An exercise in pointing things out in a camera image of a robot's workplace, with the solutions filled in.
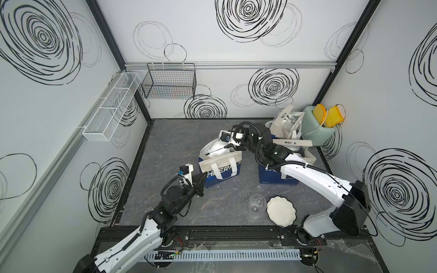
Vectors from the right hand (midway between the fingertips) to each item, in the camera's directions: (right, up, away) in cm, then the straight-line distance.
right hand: (233, 127), depth 73 cm
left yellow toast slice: (+51, +9, +22) cm, 56 cm away
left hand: (-12, -21, +2) cm, 24 cm away
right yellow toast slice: (+59, +6, +22) cm, 63 cm away
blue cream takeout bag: (-6, -15, -1) cm, 17 cm away
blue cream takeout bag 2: (+31, +3, +21) cm, 38 cm away
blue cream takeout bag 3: (+34, -11, +11) cm, 37 cm away
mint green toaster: (+47, -1, +24) cm, 53 cm away
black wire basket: (-50, +43, +71) cm, 97 cm away
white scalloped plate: (+23, -40, +7) cm, 47 cm away
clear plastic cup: (+12, -37, +9) cm, 40 cm away
